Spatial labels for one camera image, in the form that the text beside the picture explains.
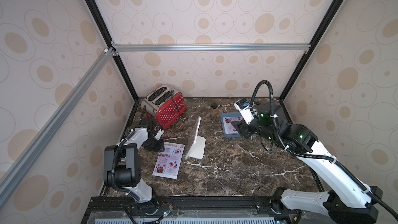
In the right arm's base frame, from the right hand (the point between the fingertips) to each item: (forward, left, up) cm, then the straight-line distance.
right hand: (243, 116), depth 66 cm
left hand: (0, +41, -30) cm, 51 cm away
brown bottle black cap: (+28, +12, -24) cm, 39 cm away
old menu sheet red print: (-7, +37, -33) cm, 50 cm away
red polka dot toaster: (+20, +41, -14) cm, 48 cm away
